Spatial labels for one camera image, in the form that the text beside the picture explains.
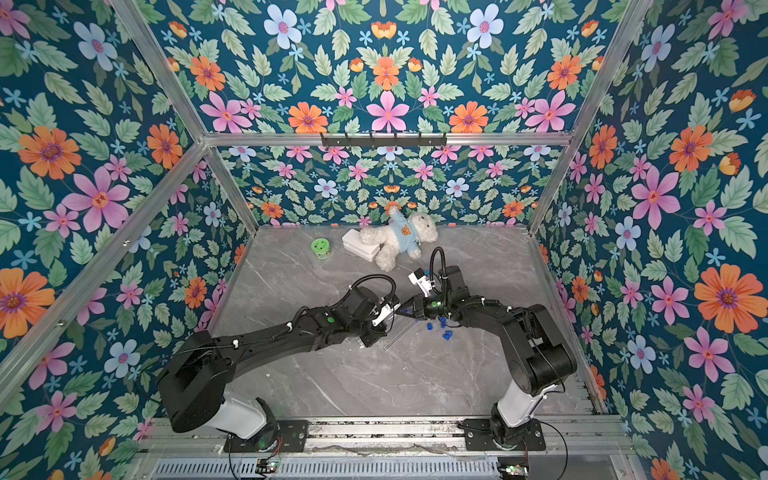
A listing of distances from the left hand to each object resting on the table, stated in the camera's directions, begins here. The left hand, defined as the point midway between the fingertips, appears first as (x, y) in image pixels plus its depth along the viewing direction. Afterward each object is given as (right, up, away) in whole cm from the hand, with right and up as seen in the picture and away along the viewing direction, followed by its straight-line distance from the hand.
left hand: (388, 322), depth 84 cm
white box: (-15, +24, +25) cm, 38 cm away
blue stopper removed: (+18, -6, +6) cm, 20 cm away
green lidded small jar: (-26, +22, +23) cm, 41 cm away
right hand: (+5, +4, +1) cm, 7 cm away
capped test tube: (-1, -9, +4) cm, 9 cm away
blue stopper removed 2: (+17, -2, +9) cm, 19 cm away
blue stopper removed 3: (+19, -5, +6) cm, 20 cm away
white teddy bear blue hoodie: (+4, +27, +23) cm, 36 cm away
